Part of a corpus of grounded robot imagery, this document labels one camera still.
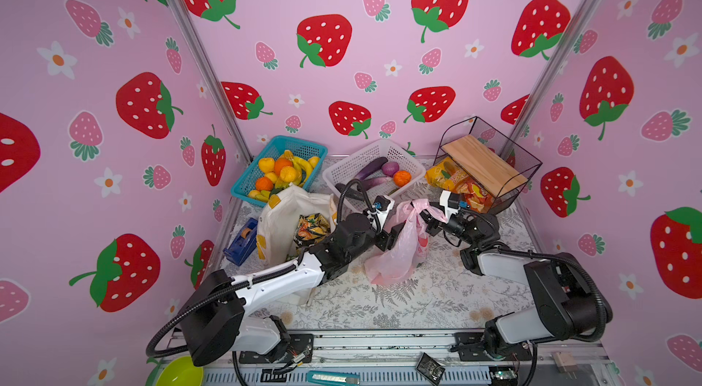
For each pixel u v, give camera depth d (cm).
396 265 75
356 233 58
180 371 70
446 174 106
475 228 65
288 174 101
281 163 110
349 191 104
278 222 86
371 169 113
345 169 108
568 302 45
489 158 99
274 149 115
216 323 41
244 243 88
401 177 107
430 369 69
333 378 70
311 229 84
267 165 106
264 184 104
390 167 111
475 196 95
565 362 70
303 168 113
